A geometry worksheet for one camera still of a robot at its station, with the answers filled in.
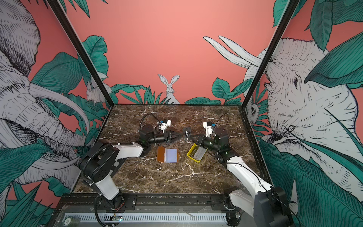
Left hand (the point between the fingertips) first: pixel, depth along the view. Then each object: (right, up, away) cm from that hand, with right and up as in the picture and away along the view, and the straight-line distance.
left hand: (181, 135), depth 77 cm
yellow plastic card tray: (+6, -13, +15) cm, 21 cm away
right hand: (+4, 0, -2) cm, 5 cm away
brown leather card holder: (-9, -14, +13) cm, 22 cm away
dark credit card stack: (+11, -13, +11) cm, 20 cm away
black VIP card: (+3, +1, +3) cm, 4 cm away
